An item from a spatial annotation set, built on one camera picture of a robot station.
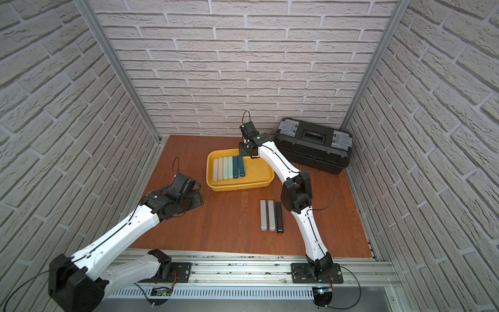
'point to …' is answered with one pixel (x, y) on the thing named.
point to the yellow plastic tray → (258, 175)
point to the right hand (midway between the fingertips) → (248, 149)
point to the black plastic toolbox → (311, 147)
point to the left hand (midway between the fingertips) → (201, 195)
